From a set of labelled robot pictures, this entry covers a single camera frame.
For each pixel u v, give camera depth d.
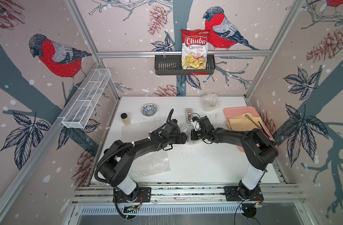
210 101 1.10
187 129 0.92
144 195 0.73
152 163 0.84
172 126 0.70
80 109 0.73
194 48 0.84
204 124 0.76
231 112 1.11
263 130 1.00
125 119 0.98
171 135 0.71
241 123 1.04
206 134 0.74
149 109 1.11
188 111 1.07
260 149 0.49
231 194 0.73
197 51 0.85
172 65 1.07
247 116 1.07
